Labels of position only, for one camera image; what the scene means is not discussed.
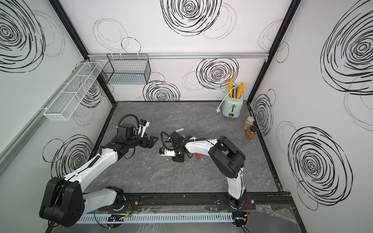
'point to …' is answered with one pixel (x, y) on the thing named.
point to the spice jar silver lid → (248, 123)
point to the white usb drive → (179, 130)
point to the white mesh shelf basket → (64, 105)
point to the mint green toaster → (232, 106)
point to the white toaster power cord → (218, 109)
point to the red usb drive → (197, 155)
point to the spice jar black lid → (251, 133)
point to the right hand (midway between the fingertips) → (175, 156)
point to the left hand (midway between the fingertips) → (151, 135)
